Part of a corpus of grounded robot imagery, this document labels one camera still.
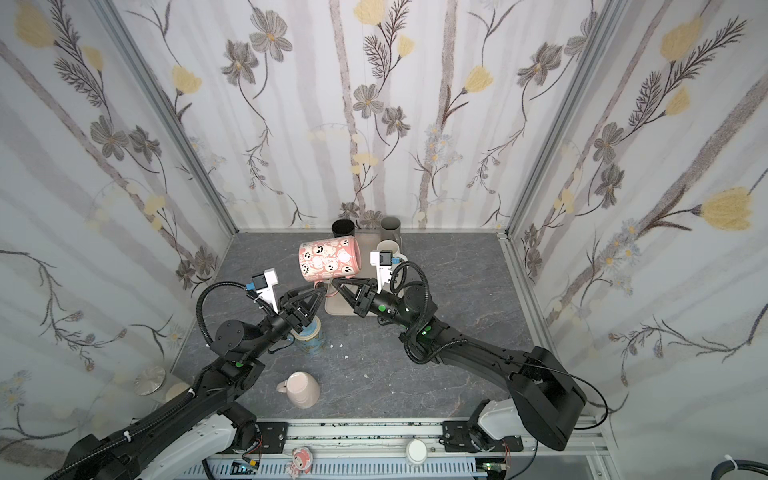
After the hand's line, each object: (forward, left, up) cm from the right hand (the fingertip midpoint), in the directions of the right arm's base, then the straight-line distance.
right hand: (330, 280), depth 61 cm
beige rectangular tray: (-3, -2, -5) cm, 6 cm away
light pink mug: (-16, +8, -27) cm, 32 cm away
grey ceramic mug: (+41, -13, -27) cm, 51 cm away
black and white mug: (+40, +4, -28) cm, 49 cm away
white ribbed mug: (+34, -13, -29) cm, 47 cm away
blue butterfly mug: (-2, +9, -28) cm, 30 cm away
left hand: (+1, +3, -3) cm, 4 cm away
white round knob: (-28, -20, -24) cm, 42 cm away
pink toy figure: (-30, +6, -32) cm, 44 cm away
